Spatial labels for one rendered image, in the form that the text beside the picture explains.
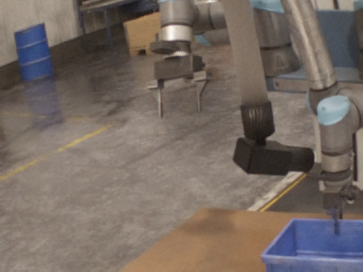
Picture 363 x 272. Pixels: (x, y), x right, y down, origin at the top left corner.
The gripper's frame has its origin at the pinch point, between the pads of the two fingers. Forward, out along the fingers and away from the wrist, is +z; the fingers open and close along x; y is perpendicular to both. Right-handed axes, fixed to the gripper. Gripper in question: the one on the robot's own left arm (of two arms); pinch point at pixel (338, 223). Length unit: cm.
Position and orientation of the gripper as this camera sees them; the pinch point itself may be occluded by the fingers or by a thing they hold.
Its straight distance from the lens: 140.6
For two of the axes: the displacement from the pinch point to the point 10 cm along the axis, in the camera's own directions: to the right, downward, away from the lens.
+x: 5.6, -3.3, 7.6
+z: 1.9, 9.4, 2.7
